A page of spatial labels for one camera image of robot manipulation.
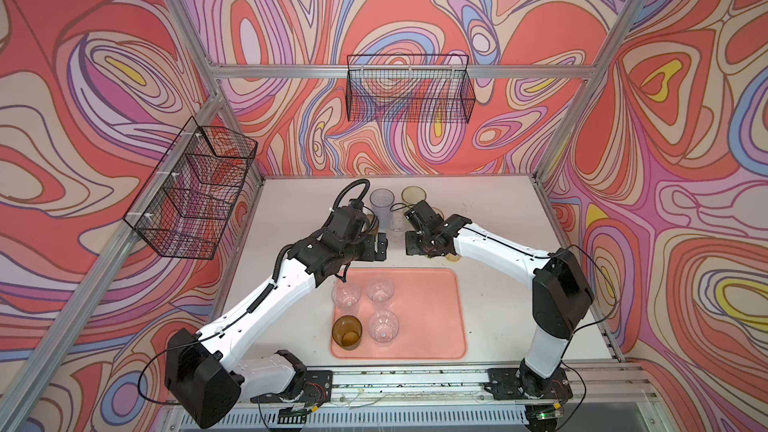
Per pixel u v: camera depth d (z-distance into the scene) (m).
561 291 0.47
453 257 0.63
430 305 0.88
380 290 0.88
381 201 1.00
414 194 0.99
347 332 0.80
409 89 0.97
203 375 0.37
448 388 0.75
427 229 0.67
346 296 0.87
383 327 0.82
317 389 0.72
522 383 0.67
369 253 0.68
